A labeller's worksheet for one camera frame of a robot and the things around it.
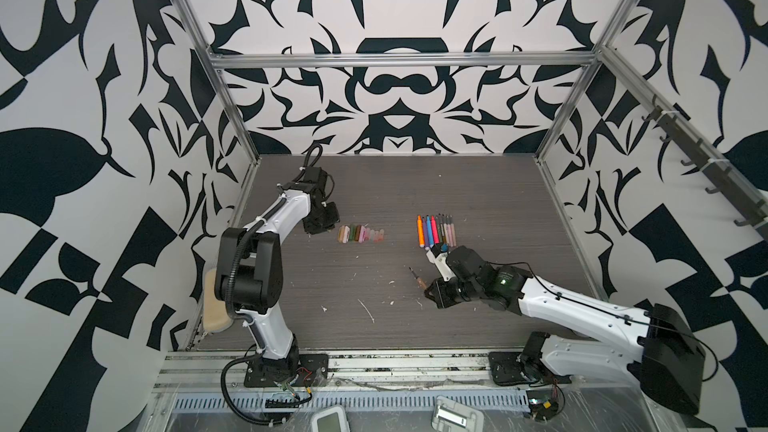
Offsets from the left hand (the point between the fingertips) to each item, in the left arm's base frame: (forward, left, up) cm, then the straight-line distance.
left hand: (333, 220), depth 93 cm
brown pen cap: (0, -7, -8) cm, 11 cm away
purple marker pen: (-2, -29, -7) cm, 30 cm away
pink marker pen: (-3, -32, -7) cm, 33 cm away
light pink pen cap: (-1, -3, -8) cm, 8 cm away
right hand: (-24, -26, +1) cm, 35 cm away
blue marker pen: (-1, -31, -8) cm, 32 cm away
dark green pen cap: (0, -5, -8) cm, 10 cm away
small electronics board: (-47, -52, -9) cm, 70 cm away
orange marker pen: (-1, -27, -7) cm, 28 cm away
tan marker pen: (0, -38, -8) cm, 39 cm away
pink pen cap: (-2, -9, -7) cm, 11 cm away
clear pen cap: (-2, -12, -7) cm, 14 cm away
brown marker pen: (-20, -25, 0) cm, 32 cm away
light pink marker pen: (+1, -37, -7) cm, 38 cm away
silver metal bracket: (-49, -30, -6) cm, 57 cm away
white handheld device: (-49, -3, -3) cm, 49 cm away
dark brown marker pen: (-4, -35, -7) cm, 36 cm away
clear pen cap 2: (-1, -10, -8) cm, 13 cm away
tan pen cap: (-1, -2, -8) cm, 8 cm away
